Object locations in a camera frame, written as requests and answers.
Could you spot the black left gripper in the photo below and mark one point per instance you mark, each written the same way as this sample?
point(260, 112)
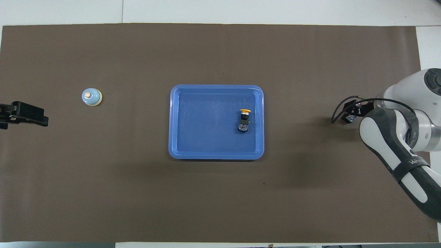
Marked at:
point(29, 113)

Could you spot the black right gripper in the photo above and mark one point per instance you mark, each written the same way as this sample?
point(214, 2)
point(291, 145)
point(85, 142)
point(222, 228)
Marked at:
point(366, 109)

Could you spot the red push button switch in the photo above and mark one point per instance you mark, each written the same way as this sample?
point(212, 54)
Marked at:
point(350, 119)

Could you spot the yellow push button switch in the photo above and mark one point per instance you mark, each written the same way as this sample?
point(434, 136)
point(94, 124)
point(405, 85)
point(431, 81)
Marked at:
point(244, 122)

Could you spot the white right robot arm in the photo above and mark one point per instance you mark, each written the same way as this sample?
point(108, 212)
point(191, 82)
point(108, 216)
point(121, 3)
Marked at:
point(389, 137)

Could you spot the blue plastic tray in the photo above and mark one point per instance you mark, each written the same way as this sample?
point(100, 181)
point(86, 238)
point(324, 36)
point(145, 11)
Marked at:
point(206, 131)

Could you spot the brown table mat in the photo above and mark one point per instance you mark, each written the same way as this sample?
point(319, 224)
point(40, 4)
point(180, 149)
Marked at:
point(137, 193)

